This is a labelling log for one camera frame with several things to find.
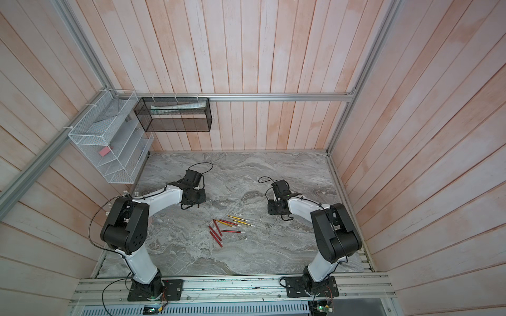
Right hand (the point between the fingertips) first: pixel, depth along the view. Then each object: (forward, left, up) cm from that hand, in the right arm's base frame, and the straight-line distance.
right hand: (273, 207), depth 97 cm
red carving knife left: (-15, +27, +1) cm, 31 cm away
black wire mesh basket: (+40, +53, +27) cm, 72 cm away
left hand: (+2, +36, +3) cm, 37 cm away
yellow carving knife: (-7, +17, 0) cm, 18 cm away
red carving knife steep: (-12, +26, 0) cm, 29 cm away
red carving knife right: (-13, +20, 0) cm, 24 cm away
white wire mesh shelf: (+13, +69, +37) cm, 79 cm away
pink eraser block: (+9, +74, +30) cm, 80 cm away
